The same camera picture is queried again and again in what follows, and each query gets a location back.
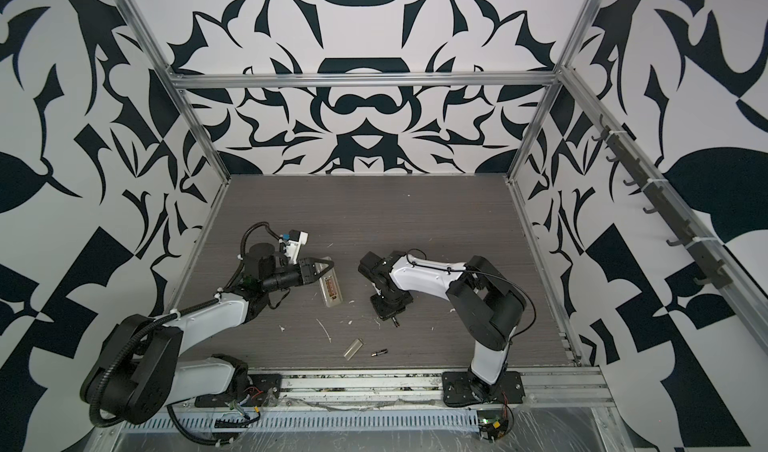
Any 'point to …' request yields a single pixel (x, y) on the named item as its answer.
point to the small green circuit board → (492, 426)
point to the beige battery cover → (353, 349)
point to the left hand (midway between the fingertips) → (334, 260)
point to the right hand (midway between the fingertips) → (389, 312)
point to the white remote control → (331, 288)
